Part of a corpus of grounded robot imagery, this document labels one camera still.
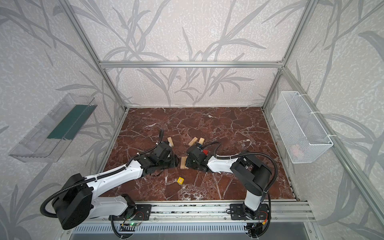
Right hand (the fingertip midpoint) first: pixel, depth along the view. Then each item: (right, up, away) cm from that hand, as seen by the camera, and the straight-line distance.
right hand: (185, 158), depth 90 cm
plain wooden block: (-2, 0, +2) cm, 3 cm away
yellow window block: (-2, -10, -8) cm, 13 cm away
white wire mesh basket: (+52, +17, -28) cm, 62 cm away
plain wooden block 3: (+4, +9, +9) cm, 13 cm away
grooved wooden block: (+10, +10, +9) cm, 16 cm away
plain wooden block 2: (0, -5, -2) cm, 5 cm away
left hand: (-3, +2, -6) cm, 7 cm away
